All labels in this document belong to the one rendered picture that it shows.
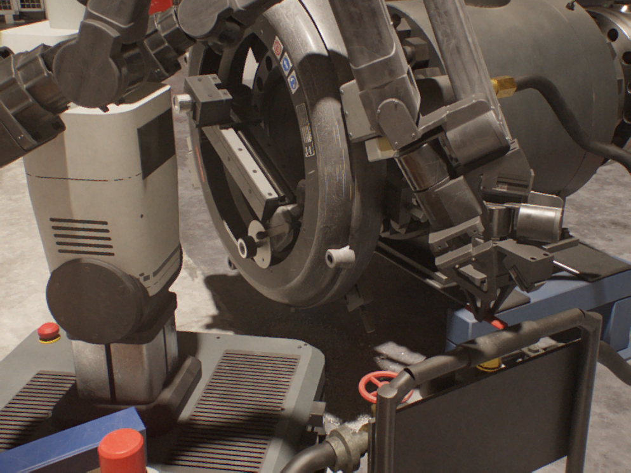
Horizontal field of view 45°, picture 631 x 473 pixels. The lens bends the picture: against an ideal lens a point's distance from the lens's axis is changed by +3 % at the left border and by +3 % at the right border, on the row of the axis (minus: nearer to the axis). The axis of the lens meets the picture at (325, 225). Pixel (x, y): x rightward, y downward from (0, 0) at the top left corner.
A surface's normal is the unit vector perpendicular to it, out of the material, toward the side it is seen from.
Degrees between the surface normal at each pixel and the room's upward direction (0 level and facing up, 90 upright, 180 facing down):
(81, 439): 7
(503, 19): 31
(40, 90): 102
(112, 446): 0
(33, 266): 0
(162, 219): 90
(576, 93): 72
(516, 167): 90
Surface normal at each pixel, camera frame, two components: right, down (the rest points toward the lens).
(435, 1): -0.40, 0.00
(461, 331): -0.85, 0.20
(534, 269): 0.53, 0.32
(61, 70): -0.16, 0.37
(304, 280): -0.71, 0.43
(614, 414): 0.00, -0.93
